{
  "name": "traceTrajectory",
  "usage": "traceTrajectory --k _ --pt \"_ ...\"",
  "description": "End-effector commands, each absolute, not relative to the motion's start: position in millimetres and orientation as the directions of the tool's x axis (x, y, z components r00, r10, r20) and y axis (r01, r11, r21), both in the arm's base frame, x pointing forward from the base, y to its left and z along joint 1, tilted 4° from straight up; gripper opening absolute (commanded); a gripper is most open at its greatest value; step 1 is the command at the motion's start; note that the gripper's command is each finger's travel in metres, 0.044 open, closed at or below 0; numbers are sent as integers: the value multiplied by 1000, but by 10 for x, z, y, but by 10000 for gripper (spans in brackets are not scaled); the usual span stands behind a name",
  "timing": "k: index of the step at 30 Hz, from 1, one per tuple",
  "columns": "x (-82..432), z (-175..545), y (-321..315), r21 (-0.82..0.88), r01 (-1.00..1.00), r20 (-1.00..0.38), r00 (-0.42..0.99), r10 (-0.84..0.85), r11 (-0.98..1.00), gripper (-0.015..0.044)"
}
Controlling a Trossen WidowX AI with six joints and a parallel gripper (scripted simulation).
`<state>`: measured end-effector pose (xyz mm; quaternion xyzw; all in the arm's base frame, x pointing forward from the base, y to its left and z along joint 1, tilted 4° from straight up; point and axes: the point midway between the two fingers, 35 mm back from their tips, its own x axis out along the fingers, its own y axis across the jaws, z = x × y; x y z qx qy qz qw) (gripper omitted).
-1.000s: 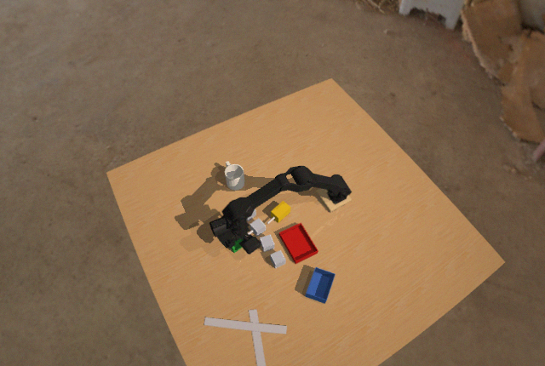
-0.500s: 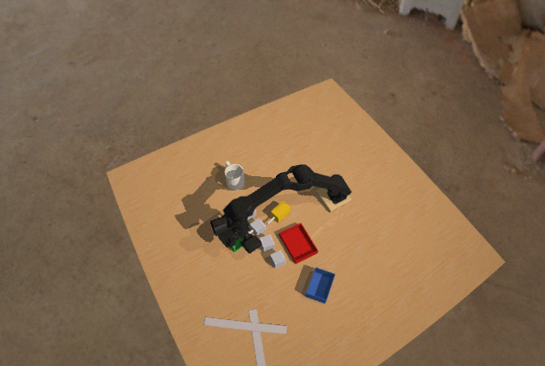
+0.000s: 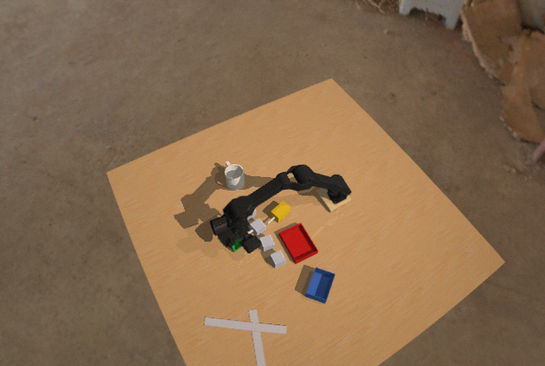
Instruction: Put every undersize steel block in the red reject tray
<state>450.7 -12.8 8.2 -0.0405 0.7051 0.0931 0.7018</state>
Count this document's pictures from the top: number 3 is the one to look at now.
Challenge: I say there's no red tray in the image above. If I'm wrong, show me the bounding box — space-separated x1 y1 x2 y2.
279 223 318 263

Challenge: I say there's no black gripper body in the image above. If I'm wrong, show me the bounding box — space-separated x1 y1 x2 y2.
233 221 261 254

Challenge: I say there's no grey flat bar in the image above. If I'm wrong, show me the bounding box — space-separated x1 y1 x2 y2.
204 317 287 334
249 309 266 366

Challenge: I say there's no blue open-top tray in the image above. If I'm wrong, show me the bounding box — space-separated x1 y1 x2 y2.
306 267 336 304

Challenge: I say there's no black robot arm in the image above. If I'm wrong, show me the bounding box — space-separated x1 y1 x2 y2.
209 164 351 248

